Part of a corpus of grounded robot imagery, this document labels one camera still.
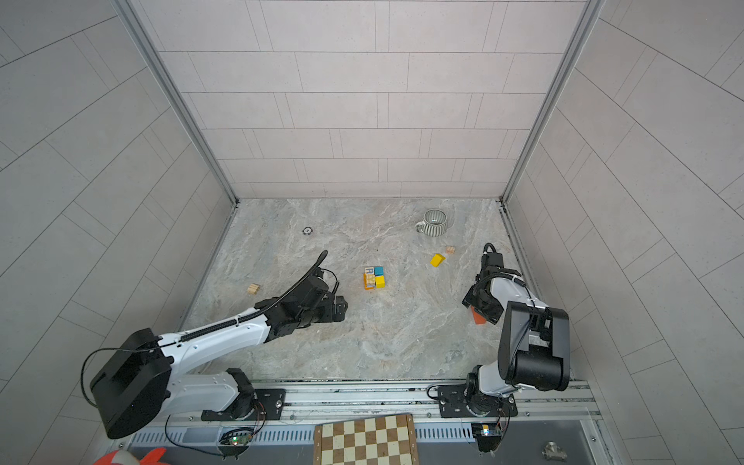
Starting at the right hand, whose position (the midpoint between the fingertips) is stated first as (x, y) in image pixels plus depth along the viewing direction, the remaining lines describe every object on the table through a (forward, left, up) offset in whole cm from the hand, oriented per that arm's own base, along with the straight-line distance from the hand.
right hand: (475, 305), depth 90 cm
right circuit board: (-33, +6, 0) cm, 33 cm away
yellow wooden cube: (+8, +29, +4) cm, 31 cm away
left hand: (0, +40, +7) cm, 41 cm away
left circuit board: (-30, +63, +6) cm, 70 cm away
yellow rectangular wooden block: (+16, +9, +2) cm, 19 cm away
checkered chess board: (-32, +30, +4) cm, 44 cm away
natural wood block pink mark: (+19, +4, +4) cm, 20 cm away
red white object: (-32, +83, +10) cm, 90 cm away
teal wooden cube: (+12, +30, +4) cm, 32 cm away
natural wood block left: (+9, +70, +4) cm, 70 cm away
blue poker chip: (+32, +56, +3) cm, 65 cm away
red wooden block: (-7, +2, +6) cm, 9 cm away
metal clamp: (-36, -7, +2) cm, 37 cm away
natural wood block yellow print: (+7, +33, +5) cm, 34 cm away
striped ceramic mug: (+28, +9, +7) cm, 30 cm away
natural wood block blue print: (+9, +32, +6) cm, 34 cm away
